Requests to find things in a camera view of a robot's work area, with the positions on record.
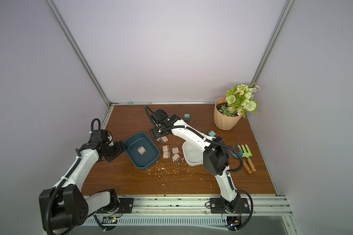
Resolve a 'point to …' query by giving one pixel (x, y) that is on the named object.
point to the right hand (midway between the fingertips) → (157, 131)
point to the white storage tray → (193, 155)
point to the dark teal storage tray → (149, 159)
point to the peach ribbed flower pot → (222, 122)
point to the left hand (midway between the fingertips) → (124, 148)
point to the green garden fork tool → (247, 153)
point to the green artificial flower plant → (239, 100)
